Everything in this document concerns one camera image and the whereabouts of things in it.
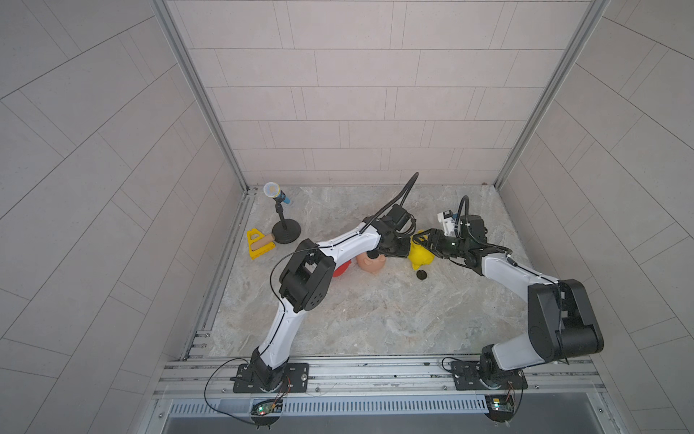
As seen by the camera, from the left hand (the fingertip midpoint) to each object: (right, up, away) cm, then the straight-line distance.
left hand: (409, 250), depth 92 cm
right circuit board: (+18, -36, -24) cm, 47 cm away
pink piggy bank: (-13, -3, -7) cm, 16 cm away
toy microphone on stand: (-45, +6, +9) cm, 46 cm away
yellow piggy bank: (+2, -1, -5) cm, 5 cm away
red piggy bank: (-24, -7, -2) cm, 25 cm away
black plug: (+4, -8, -1) cm, 9 cm away
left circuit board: (-39, -32, -29) cm, 58 cm away
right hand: (+2, +5, -5) cm, 7 cm away
